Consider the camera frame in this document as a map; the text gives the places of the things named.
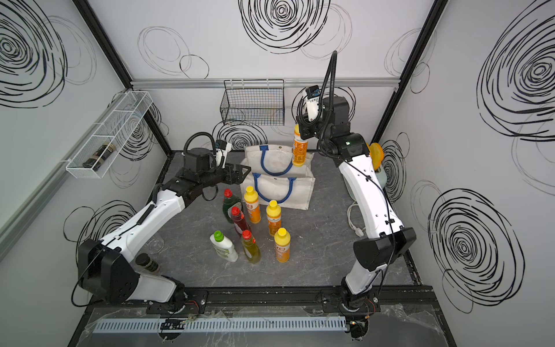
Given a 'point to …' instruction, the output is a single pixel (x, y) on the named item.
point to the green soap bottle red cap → (228, 201)
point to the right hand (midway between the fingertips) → (304, 114)
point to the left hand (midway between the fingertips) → (241, 167)
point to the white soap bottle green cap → (223, 246)
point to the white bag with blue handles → (274, 176)
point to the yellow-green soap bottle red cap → (251, 249)
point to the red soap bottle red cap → (240, 223)
